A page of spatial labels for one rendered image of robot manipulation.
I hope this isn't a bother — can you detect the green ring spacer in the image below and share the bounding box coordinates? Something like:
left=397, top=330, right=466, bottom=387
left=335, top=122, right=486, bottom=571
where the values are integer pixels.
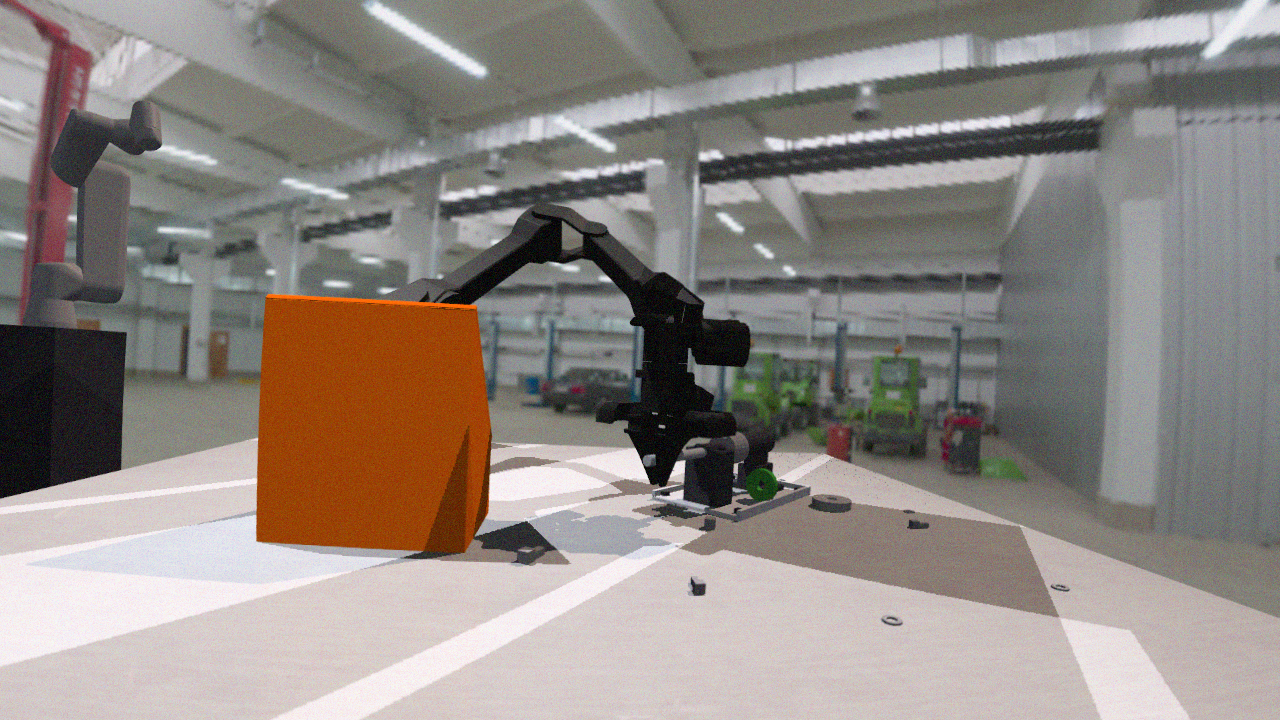
left=746, top=469, right=778, bottom=502

